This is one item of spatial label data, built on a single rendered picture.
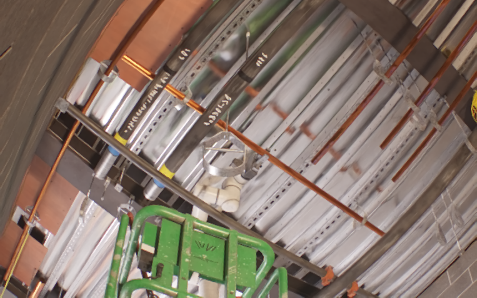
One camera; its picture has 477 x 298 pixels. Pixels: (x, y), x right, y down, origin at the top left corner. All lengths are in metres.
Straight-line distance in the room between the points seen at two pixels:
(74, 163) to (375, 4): 1.96
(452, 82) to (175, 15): 1.62
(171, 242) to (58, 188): 1.82
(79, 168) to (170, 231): 1.36
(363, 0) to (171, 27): 1.05
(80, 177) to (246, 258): 1.53
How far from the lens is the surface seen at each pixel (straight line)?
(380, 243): 2.98
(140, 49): 3.35
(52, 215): 4.11
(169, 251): 2.20
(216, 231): 2.36
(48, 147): 3.55
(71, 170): 3.57
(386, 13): 3.09
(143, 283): 1.97
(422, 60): 3.22
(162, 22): 3.28
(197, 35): 2.71
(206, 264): 2.21
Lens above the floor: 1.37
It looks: 62 degrees up
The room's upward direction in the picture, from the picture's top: 1 degrees clockwise
